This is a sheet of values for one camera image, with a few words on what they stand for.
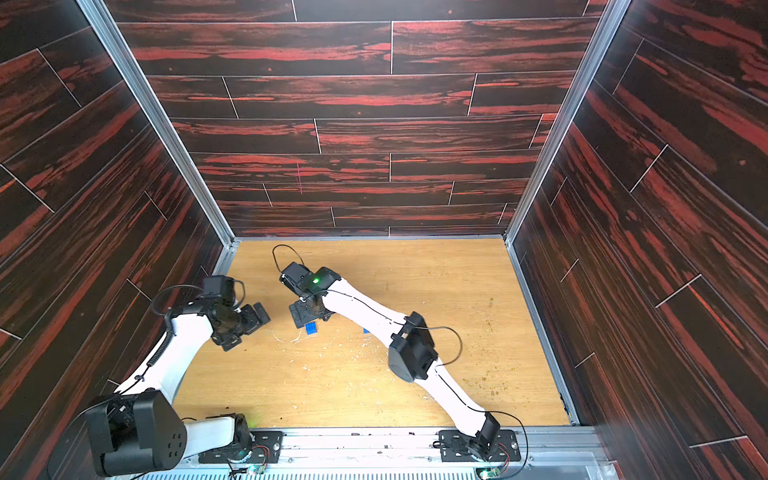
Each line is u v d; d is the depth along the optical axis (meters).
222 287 0.66
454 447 0.74
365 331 0.60
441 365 0.60
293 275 0.68
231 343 0.78
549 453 0.74
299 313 0.77
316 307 0.65
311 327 0.93
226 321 0.64
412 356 0.59
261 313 0.78
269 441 0.75
